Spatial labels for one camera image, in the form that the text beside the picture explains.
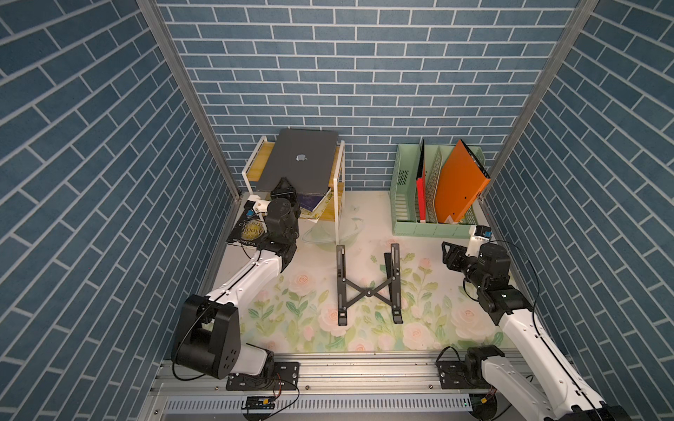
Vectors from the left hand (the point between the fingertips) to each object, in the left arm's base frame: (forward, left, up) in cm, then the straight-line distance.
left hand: (297, 172), depth 76 cm
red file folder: (+5, -40, -10) cm, 41 cm away
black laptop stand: (-21, -16, -36) cm, 45 cm away
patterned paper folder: (+16, -49, -19) cm, 55 cm away
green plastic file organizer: (+25, -38, -17) cm, 49 cm away
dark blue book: (+7, -2, -20) cm, 21 cm away
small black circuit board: (-52, +9, -39) cm, 65 cm away
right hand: (-14, -47, -16) cm, 52 cm away
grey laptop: (+9, -1, -1) cm, 9 cm away
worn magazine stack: (0, -3, -20) cm, 20 cm away
